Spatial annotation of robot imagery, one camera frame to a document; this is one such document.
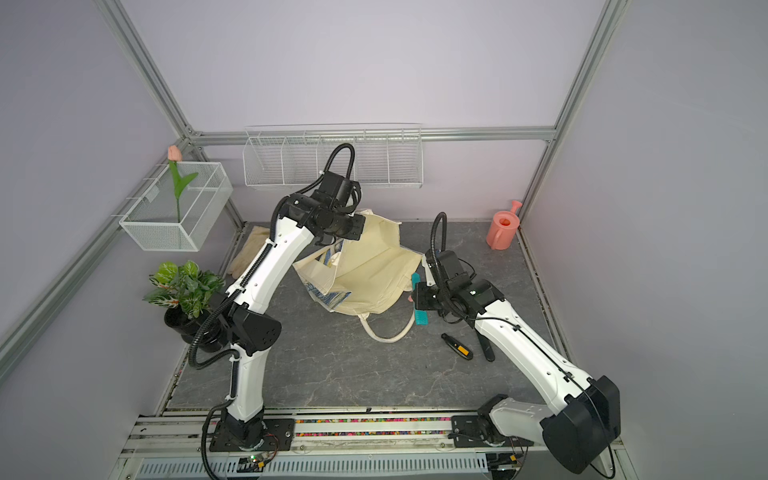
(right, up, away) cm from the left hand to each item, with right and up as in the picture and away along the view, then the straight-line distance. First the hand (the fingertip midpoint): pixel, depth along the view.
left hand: (360, 229), depth 81 cm
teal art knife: (+16, -23, -6) cm, 29 cm away
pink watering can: (+48, +2, +24) cm, 54 cm away
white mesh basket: (-53, +2, -2) cm, 53 cm away
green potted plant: (-42, -16, -7) cm, 45 cm away
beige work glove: (-45, -1, +35) cm, 57 cm away
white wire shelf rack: (-25, +26, +18) cm, 40 cm away
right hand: (+15, -17, -3) cm, 23 cm away
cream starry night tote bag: (-2, -15, +27) cm, 31 cm away
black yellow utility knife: (+28, -34, +6) cm, 44 cm away
